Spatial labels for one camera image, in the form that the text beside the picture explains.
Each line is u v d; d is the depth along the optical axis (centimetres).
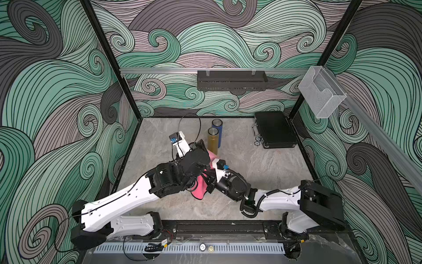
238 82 95
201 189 71
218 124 88
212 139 87
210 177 65
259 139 107
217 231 75
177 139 52
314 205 43
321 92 79
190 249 63
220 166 61
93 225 38
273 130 115
